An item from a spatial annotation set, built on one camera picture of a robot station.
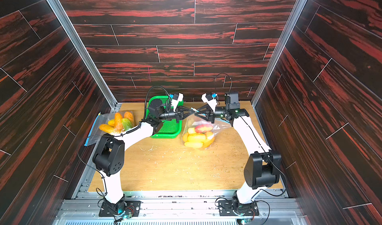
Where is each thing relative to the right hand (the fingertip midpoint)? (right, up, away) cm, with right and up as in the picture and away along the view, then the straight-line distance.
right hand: (198, 111), depth 79 cm
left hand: (-3, -1, -2) cm, 4 cm away
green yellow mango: (-46, -8, +17) cm, 50 cm away
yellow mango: (-1, -15, +8) cm, 17 cm away
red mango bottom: (+3, -10, +8) cm, 13 cm away
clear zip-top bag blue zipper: (-62, -8, +25) cm, 67 cm away
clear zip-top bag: (-3, -5, +2) cm, 6 cm away
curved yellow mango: (-3, -20, +10) cm, 22 cm away
